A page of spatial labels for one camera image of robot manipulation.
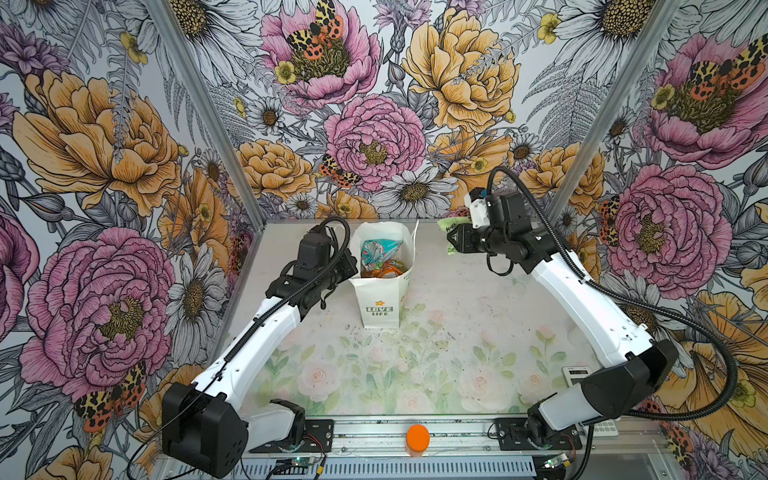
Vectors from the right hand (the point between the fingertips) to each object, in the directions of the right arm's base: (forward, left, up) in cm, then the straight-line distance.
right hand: (456, 244), depth 76 cm
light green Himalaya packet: (+4, +2, +3) cm, 5 cm away
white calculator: (-36, -36, -29) cm, 59 cm away
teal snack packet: (+5, +20, -8) cm, 23 cm away
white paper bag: (-8, +19, -12) cm, 24 cm away
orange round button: (-38, +11, -22) cm, 45 cm away
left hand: (-1, +25, -7) cm, 26 cm away
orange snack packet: (+2, +18, -13) cm, 22 cm away
